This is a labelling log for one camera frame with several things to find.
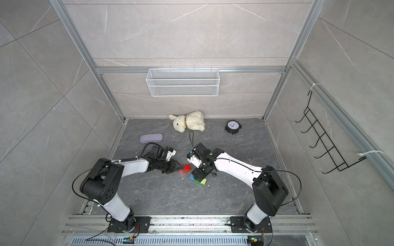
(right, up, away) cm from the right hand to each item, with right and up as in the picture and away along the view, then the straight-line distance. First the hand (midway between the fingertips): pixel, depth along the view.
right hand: (200, 173), depth 83 cm
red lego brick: (-7, +2, +5) cm, 9 cm away
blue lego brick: (-5, -3, +2) cm, 6 cm away
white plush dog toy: (-5, +31, +23) cm, 39 cm away
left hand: (-11, +2, +7) cm, 14 cm away
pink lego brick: (-11, -1, +7) cm, 13 cm away
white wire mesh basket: (-13, +56, +17) cm, 60 cm away
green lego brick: (-2, -6, +3) cm, 7 cm away
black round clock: (+24, +27, +28) cm, 45 cm away
